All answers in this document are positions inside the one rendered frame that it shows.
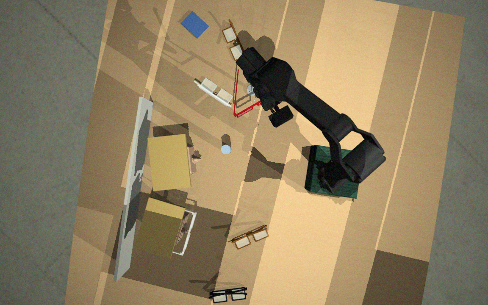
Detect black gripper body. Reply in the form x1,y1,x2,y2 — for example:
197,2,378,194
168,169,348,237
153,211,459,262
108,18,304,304
243,72,294,128

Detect brown rectangular glasses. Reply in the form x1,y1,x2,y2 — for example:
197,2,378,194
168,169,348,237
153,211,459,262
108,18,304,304
222,20,244,61

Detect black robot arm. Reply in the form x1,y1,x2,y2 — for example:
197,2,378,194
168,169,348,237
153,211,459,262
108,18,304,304
236,47,386,194

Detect black glasses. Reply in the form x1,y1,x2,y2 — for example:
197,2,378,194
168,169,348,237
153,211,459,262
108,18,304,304
209,287,247,303

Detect orange glasses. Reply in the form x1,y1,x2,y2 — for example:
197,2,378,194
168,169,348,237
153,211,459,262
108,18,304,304
231,225,269,250

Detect blue pyramid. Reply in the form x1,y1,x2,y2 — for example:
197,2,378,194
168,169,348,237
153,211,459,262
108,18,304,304
181,11,209,38

